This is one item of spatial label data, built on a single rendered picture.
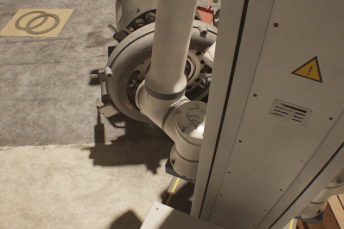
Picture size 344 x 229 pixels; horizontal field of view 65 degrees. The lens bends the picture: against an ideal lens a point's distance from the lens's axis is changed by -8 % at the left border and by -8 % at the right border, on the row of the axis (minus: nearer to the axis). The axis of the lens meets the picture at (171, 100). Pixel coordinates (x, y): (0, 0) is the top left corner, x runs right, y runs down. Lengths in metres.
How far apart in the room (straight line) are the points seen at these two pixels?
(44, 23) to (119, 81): 2.12
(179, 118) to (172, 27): 0.30
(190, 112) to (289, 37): 0.58
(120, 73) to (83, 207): 0.92
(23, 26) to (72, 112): 1.54
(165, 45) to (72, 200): 1.37
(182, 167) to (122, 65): 0.61
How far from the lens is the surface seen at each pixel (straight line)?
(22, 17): 3.78
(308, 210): 1.17
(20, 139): 2.41
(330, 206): 1.59
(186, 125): 0.97
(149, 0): 1.81
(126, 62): 1.45
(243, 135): 0.69
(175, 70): 0.96
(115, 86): 1.56
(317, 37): 0.49
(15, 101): 2.70
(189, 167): 1.12
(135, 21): 1.74
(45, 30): 3.38
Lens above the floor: 1.78
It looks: 49 degrees down
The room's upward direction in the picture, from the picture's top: straight up
